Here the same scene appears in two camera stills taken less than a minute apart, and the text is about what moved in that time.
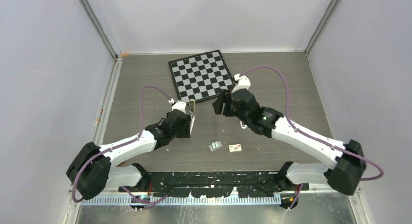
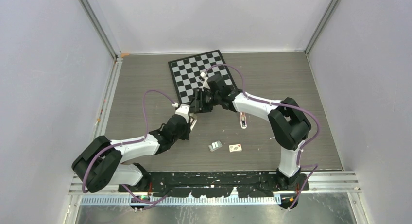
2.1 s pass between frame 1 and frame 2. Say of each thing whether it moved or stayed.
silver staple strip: stayed
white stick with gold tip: stayed
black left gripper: stayed
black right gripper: moved
